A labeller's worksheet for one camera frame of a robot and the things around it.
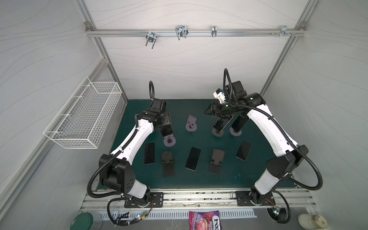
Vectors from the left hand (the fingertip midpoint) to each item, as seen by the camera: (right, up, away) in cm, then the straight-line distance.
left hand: (163, 120), depth 84 cm
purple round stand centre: (+17, -5, +15) cm, 24 cm away
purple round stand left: (+2, -15, +12) cm, 19 cm away
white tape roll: (+70, -44, -22) cm, 85 cm away
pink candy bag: (+24, -46, -17) cm, 55 cm away
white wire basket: (-37, +1, -15) cm, 40 cm away
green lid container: (-30, -42, -24) cm, 57 cm away
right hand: (+25, +4, -10) cm, 27 cm away
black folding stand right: (+30, -25, -4) cm, 40 cm away
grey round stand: (+35, -10, +17) cm, 40 cm away
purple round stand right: (+47, -10, +17) cm, 51 cm away
